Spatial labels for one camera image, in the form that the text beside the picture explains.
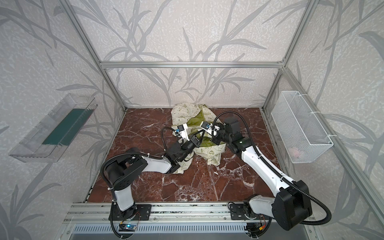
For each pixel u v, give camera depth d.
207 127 0.65
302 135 0.62
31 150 0.59
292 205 0.39
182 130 0.74
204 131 0.79
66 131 0.62
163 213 0.75
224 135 0.66
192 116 1.14
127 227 0.71
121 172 0.49
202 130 0.79
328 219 0.38
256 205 0.62
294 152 0.73
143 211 0.74
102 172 0.48
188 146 0.72
